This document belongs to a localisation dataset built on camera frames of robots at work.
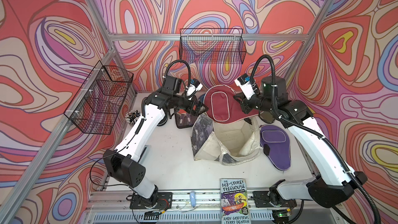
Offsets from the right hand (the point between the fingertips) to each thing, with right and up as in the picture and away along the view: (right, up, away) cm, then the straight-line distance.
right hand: (236, 100), depth 67 cm
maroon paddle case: (-6, -3, +1) cm, 7 cm away
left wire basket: (-67, -4, +7) cm, 68 cm away
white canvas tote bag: (+2, -25, +25) cm, 35 cm away
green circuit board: (-39, -55, +5) cm, 67 cm away
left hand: (-15, -2, +6) cm, 16 cm away
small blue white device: (-19, -46, +5) cm, 50 cm away
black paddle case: (-40, -13, +32) cm, 52 cm away
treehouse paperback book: (0, -49, +4) cm, 49 cm away
